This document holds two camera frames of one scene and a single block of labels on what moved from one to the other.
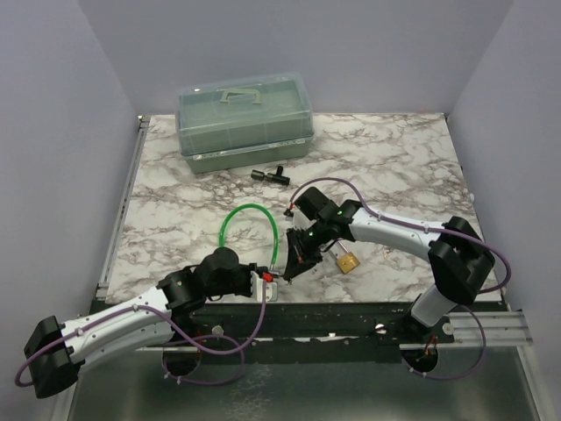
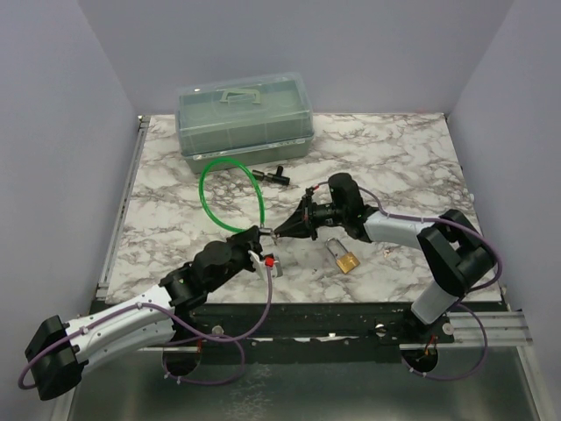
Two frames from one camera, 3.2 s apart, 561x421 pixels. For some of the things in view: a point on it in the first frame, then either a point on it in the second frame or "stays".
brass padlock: (347, 262) stays
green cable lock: (228, 215) to (231, 159)
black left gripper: (254, 269) to (247, 242)
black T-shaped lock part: (278, 177) stays
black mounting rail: (302, 333) stays
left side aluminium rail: (143, 125) stays
